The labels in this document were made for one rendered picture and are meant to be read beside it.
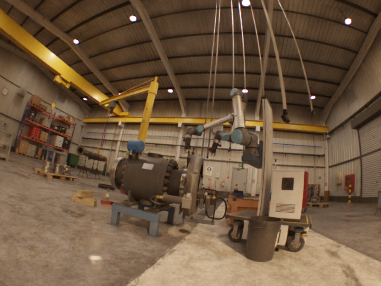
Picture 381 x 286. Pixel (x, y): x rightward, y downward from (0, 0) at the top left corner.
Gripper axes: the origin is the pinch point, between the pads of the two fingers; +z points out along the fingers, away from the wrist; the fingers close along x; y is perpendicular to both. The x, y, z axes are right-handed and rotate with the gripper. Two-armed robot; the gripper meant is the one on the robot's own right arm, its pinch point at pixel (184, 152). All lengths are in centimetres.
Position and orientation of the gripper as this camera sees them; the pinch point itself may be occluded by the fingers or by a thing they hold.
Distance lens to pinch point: 227.7
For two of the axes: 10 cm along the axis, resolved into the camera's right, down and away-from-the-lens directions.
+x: 7.4, 3.1, 5.9
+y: 6.6, -1.5, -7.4
